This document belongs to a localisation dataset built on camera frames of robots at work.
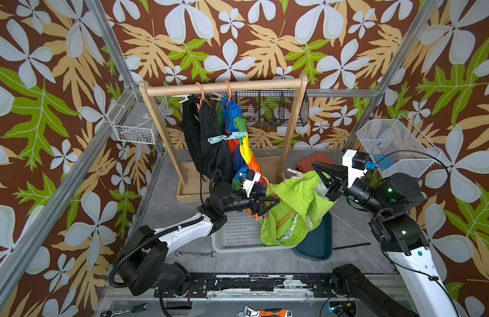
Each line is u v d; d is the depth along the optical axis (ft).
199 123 2.15
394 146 2.76
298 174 1.92
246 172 2.13
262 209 2.06
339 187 1.54
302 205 1.92
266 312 2.26
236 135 2.01
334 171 1.61
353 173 1.43
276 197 2.07
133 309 2.26
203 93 2.02
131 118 2.80
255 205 2.07
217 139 2.00
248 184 2.14
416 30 2.37
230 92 2.03
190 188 3.33
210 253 2.69
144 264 1.38
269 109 3.24
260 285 2.46
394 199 1.31
